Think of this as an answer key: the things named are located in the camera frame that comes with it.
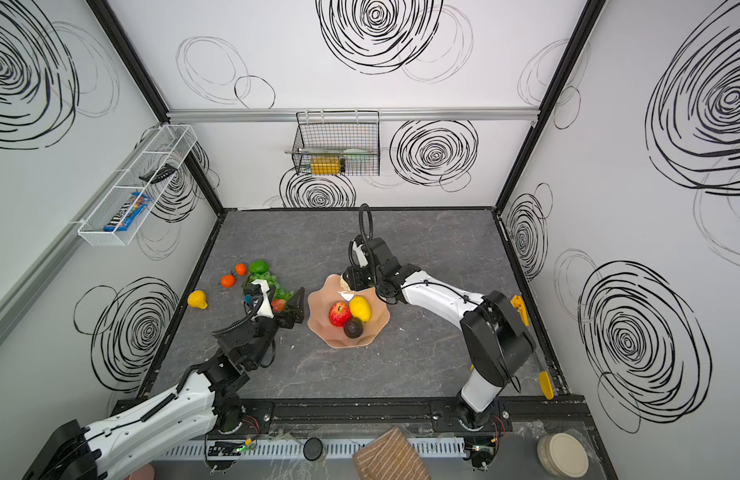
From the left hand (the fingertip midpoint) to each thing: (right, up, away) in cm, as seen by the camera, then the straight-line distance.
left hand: (291, 288), depth 77 cm
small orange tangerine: (-27, -1, +20) cm, 33 cm away
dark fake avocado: (+16, -11, +4) cm, 20 cm away
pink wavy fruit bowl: (+6, -6, +17) cm, 19 cm away
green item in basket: (+17, +39, +18) cm, 46 cm away
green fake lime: (-18, +3, +23) cm, 29 cm away
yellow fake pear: (-33, -6, +14) cm, 37 cm away
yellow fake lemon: (+18, -7, +10) cm, 21 cm away
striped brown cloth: (+25, -37, -9) cm, 46 cm away
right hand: (+14, +3, +9) cm, 17 cm away
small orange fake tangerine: (-23, +3, +22) cm, 32 cm away
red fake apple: (+12, -9, +8) cm, 17 cm away
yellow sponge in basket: (+7, +35, +11) cm, 37 cm away
